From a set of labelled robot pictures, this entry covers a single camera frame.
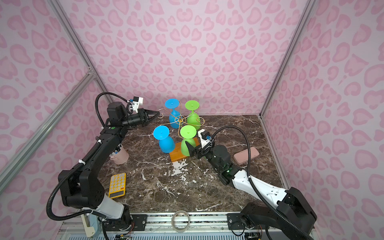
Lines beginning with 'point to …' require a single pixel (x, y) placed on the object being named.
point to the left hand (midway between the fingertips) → (160, 111)
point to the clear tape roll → (180, 230)
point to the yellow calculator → (117, 185)
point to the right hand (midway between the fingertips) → (194, 136)
